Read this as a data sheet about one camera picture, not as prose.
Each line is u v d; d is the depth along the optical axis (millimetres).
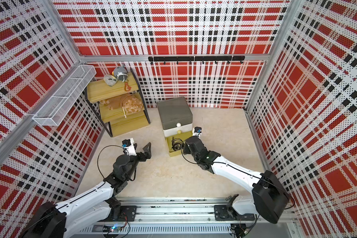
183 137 1001
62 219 412
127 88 862
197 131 718
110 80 841
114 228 691
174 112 904
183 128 934
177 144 987
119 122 1119
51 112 689
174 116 886
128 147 690
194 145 605
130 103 883
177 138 1018
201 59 907
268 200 410
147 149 766
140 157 727
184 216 736
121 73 862
